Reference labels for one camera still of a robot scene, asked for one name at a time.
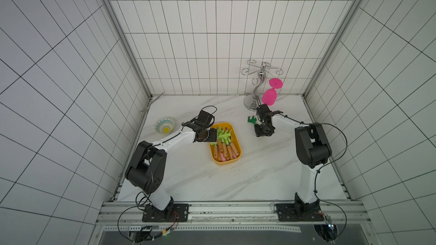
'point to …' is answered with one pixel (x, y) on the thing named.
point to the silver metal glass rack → (252, 101)
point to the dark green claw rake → (254, 120)
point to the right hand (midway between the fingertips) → (255, 131)
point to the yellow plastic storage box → (235, 139)
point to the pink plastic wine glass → (269, 96)
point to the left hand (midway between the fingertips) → (210, 139)
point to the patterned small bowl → (164, 125)
